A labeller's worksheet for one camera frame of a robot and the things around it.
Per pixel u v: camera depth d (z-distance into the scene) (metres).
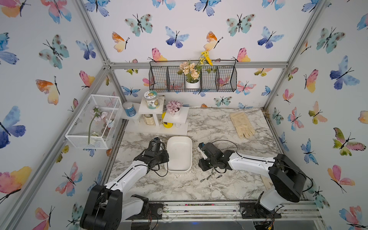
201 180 0.84
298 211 0.75
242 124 1.10
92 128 0.68
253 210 0.74
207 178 0.85
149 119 1.04
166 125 1.04
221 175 0.86
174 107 0.87
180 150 0.96
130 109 0.90
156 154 0.70
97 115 0.75
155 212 0.73
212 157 0.67
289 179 0.44
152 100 0.85
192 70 0.81
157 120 1.03
